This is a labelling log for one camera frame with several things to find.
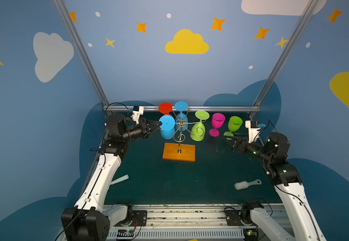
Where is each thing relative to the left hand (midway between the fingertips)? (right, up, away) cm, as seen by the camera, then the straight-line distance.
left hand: (161, 122), depth 66 cm
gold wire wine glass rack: (+9, -7, +20) cm, 22 cm away
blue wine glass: (+10, +1, +8) cm, 12 cm away
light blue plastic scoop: (-26, -32, +20) cm, 46 cm away
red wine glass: (+1, +8, +12) cm, 14 cm away
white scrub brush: (+47, -35, +19) cm, 61 cm away
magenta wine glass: (+35, +2, +32) cm, 47 cm away
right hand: (+32, -5, +1) cm, 33 cm away
